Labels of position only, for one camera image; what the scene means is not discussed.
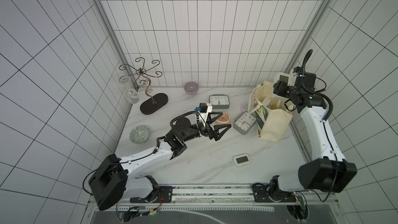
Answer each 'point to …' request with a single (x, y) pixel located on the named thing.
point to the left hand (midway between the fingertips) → (224, 122)
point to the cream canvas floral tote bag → (272, 113)
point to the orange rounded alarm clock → (225, 119)
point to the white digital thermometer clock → (242, 159)
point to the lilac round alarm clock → (244, 107)
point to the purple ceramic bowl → (191, 88)
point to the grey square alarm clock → (244, 123)
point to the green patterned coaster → (139, 134)
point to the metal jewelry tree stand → (156, 102)
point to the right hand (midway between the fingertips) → (284, 84)
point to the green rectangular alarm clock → (219, 101)
